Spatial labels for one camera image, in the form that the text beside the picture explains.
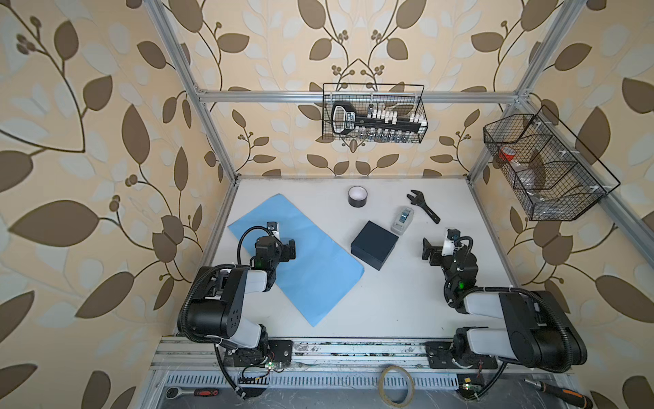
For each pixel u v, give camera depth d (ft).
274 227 2.75
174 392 2.23
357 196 3.69
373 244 3.00
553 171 2.43
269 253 2.49
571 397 2.18
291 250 2.90
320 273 3.01
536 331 1.41
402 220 3.34
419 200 3.67
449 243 2.53
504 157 2.70
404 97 2.99
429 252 2.70
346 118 2.77
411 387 2.19
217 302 1.50
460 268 2.19
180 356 2.52
